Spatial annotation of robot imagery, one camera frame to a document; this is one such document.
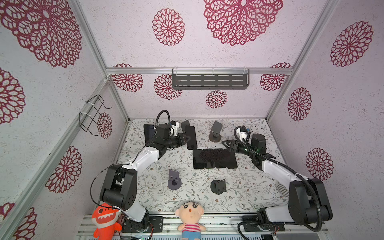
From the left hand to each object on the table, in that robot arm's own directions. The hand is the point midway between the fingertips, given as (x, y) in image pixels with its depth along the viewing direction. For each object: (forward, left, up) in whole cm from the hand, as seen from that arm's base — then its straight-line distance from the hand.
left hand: (190, 139), depth 86 cm
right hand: (-2, -20, +1) cm, 20 cm away
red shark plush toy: (-38, +40, -9) cm, 56 cm away
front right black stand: (-23, -15, -12) cm, 30 cm away
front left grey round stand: (-20, +9, -14) cm, 25 cm away
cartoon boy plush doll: (-36, 0, -8) cm, 37 cm away
